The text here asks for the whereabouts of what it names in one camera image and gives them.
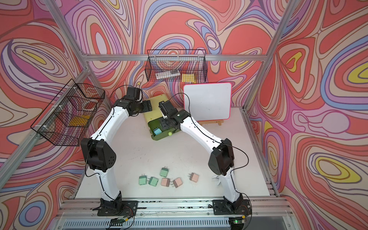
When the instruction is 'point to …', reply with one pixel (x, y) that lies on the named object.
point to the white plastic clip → (216, 177)
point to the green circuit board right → (236, 220)
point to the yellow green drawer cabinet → (155, 112)
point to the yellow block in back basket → (187, 77)
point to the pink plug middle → (177, 182)
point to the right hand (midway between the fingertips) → (167, 124)
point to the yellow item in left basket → (79, 121)
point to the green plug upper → (164, 172)
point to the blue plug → (157, 131)
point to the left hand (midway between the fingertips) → (147, 107)
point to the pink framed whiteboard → (209, 101)
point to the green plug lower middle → (153, 181)
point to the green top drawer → (155, 123)
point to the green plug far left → (143, 179)
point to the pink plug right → (193, 177)
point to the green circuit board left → (118, 221)
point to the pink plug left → (165, 182)
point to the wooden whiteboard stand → (219, 121)
